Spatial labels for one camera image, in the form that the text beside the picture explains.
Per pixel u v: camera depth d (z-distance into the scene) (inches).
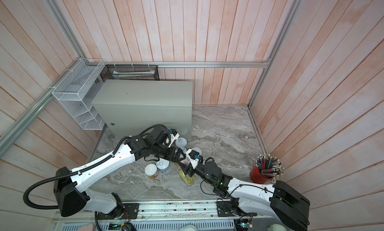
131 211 28.8
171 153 25.3
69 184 15.7
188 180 31.3
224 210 28.7
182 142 36.5
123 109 31.4
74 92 29.9
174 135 27.6
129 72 34.8
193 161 25.1
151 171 31.6
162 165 33.0
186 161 28.3
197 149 37.5
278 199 16.9
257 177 29.4
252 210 23.5
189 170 26.0
